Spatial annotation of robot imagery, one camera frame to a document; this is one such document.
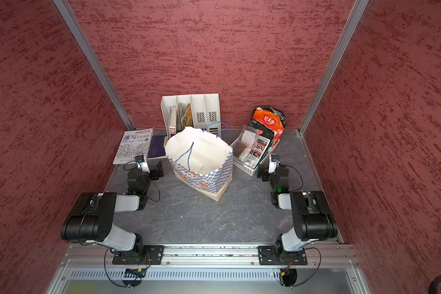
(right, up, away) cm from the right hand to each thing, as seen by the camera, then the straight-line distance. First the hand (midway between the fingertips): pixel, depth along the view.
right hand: (267, 165), depth 95 cm
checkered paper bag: (-36, +2, +6) cm, 36 cm away
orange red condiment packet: (+3, +25, +4) cm, 26 cm away
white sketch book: (-80, +12, +17) cm, 82 cm away
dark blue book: (-65, +9, +16) cm, 68 cm away
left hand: (-61, 0, -2) cm, 61 cm away
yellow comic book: (-44, +25, +8) cm, 51 cm away
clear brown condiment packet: (-11, +12, +6) cm, 18 cm away
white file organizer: (-38, +32, +19) cm, 53 cm away
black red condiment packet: (-5, +6, +2) cm, 8 cm away
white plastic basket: (-12, -2, +2) cm, 12 cm away
